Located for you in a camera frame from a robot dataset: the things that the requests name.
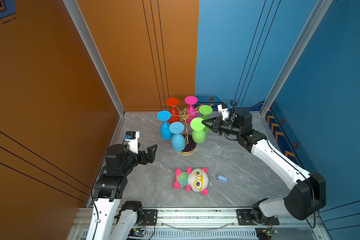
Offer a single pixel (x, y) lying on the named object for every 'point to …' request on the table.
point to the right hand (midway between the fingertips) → (201, 123)
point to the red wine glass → (175, 115)
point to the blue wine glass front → (178, 141)
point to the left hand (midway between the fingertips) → (148, 143)
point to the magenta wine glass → (191, 112)
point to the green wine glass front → (199, 133)
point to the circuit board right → (264, 233)
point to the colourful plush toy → (196, 179)
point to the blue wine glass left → (164, 115)
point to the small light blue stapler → (222, 179)
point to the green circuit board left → (136, 233)
